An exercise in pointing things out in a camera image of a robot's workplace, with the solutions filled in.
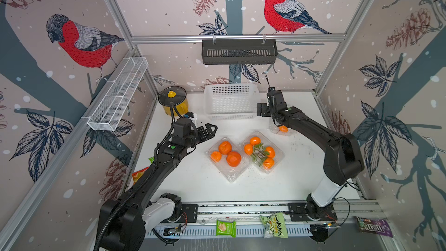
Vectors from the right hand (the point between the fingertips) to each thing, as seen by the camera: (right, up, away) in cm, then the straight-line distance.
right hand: (266, 104), depth 93 cm
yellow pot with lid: (-53, +6, +10) cm, 54 cm away
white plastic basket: (-19, +2, +25) cm, 31 cm away
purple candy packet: (+40, -50, -24) cm, 69 cm away
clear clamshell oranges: (-20, -32, -17) cm, 41 cm away
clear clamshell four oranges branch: (+7, -28, -1) cm, 29 cm away
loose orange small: (-27, -27, -5) cm, 39 cm away
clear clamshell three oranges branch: (+7, -14, +7) cm, 17 cm away
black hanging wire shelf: (-14, +32, +12) cm, 37 cm away
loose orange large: (-18, -27, -9) cm, 34 cm away
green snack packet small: (-22, -51, -24) cm, 60 cm away
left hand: (-28, -11, -13) cm, 32 cm away
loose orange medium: (-23, -23, -5) cm, 32 cm away
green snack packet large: (-2, -51, -23) cm, 56 cm away
